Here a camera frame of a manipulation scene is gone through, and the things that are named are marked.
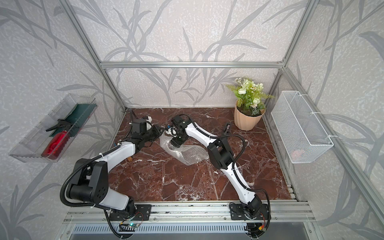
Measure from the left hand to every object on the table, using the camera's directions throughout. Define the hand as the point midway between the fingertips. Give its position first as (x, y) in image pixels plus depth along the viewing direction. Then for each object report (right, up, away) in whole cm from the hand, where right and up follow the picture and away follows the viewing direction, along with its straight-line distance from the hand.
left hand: (165, 127), depth 89 cm
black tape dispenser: (+40, -1, +12) cm, 42 cm away
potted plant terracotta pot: (+51, +3, +8) cm, 52 cm away
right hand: (+5, -10, +8) cm, 14 cm away
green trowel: (-40, +4, -18) cm, 44 cm away
